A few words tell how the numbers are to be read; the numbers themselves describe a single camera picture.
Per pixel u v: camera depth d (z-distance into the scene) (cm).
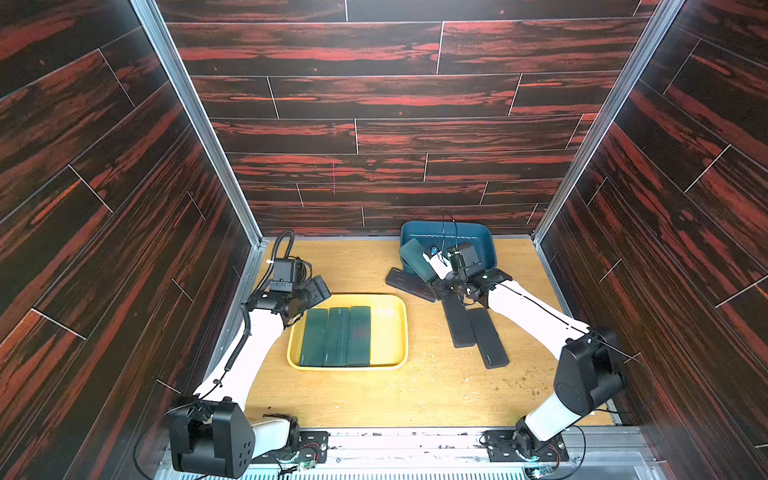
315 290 73
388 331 94
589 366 44
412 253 89
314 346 89
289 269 62
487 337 90
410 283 102
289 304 57
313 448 73
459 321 96
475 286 62
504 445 74
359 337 91
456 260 69
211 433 39
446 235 122
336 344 89
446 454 73
